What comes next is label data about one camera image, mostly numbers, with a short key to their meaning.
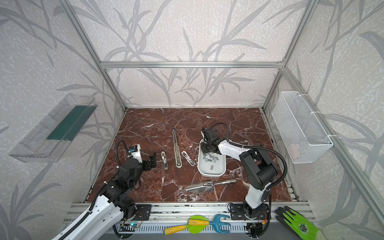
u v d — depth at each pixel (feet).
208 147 2.37
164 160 2.96
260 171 1.55
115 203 1.78
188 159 2.99
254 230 2.38
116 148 3.26
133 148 2.19
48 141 2.11
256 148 1.65
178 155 3.04
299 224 2.27
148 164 2.32
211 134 2.46
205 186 2.66
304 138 1.99
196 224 2.24
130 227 2.33
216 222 2.26
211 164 2.96
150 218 2.38
